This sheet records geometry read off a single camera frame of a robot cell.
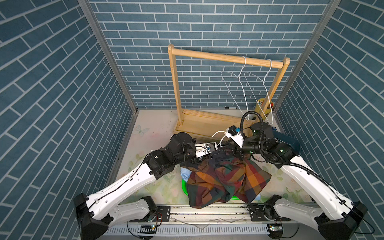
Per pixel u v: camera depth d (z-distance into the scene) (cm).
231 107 125
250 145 58
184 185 74
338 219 39
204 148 53
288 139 101
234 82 104
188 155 56
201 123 111
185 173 77
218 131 57
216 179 68
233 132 57
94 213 38
